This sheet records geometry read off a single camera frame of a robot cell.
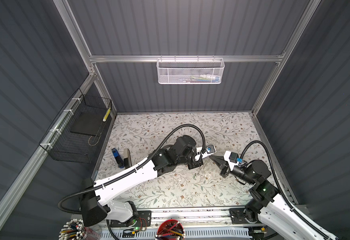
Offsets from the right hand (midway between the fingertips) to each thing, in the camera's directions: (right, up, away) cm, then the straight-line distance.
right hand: (213, 157), depth 66 cm
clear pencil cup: (-55, -25, -10) cm, 62 cm away
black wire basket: (-66, +9, +5) cm, 67 cm away
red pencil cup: (-19, -31, -3) cm, 36 cm away
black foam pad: (-60, +15, +7) cm, 63 cm away
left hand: (-4, +2, +3) cm, 5 cm away
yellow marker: (-55, +20, +15) cm, 61 cm away
